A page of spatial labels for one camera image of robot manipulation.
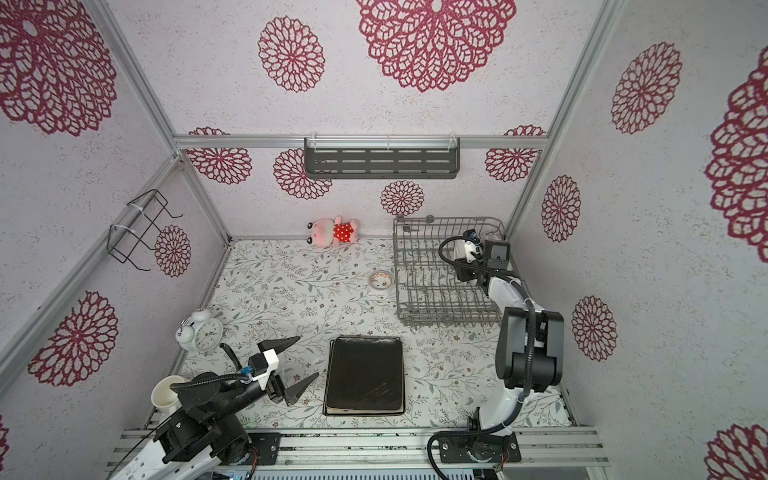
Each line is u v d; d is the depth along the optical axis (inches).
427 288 41.7
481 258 32.8
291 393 22.9
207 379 20.9
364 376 32.0
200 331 33.0
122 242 28.7
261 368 20.9
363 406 30.0
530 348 17.0
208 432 21.3
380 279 42.8
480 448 26.8
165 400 30.6
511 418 22.2
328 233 45.5
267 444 29.5
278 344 25.2
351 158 37.0
